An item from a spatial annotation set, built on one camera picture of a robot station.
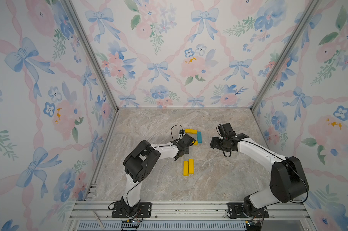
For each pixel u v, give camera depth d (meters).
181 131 0.87
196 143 1.00
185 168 0.88
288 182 0.44
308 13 0.71
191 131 1.04
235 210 0.73
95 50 0.87
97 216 0.72
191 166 0.88
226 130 0.70
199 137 1.03
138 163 0.52
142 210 0.74
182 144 0.76
